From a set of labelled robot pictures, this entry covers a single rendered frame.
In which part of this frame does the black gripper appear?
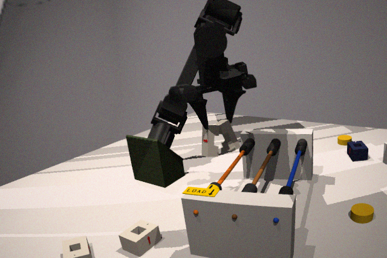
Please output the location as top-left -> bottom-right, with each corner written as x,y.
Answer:
169,53 -> 257,130

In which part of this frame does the yellow short cylinder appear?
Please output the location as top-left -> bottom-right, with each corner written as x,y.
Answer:
350,203 -> 374,224
337,135 -> 352,146

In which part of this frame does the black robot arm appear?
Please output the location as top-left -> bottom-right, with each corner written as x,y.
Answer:
148,0 -> 248,149

